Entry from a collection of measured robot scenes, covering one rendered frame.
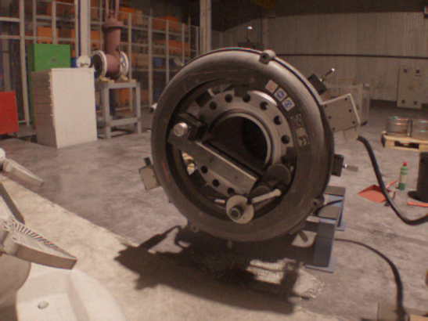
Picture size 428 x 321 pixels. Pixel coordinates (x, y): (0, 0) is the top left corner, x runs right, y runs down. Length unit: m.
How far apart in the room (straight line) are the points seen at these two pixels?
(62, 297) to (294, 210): 0.79
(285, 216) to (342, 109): 0.42
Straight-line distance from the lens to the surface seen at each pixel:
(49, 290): 0.95
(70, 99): 4.85
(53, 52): 8.37
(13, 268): 0.64
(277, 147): 1.19
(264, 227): 1.16
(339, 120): 1.04
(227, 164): 1.12
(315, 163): 1.04
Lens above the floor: 0.85
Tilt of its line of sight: 14 degrees down
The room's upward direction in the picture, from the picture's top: straight up
